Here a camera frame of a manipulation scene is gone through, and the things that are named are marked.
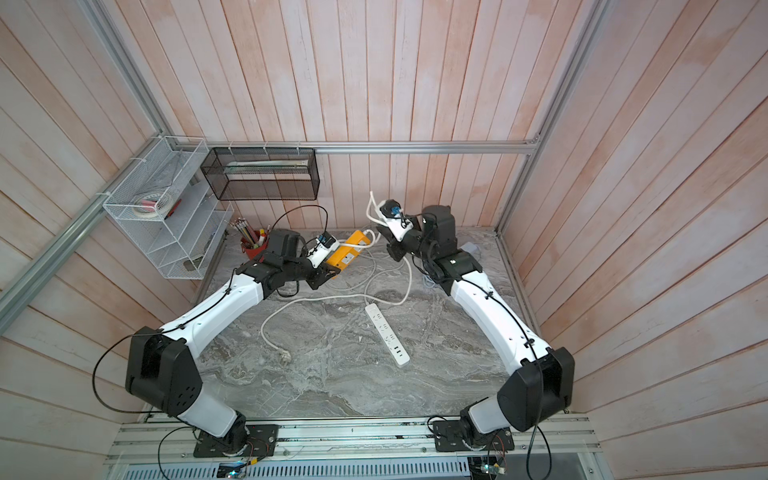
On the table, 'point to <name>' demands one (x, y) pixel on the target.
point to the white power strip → (395, 348)
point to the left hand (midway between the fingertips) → (333, 268)
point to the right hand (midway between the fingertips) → (380, 225)
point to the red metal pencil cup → (255, 252)
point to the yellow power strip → (344, 255)
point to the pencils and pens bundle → (256, 240)
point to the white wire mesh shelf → (181, 241)
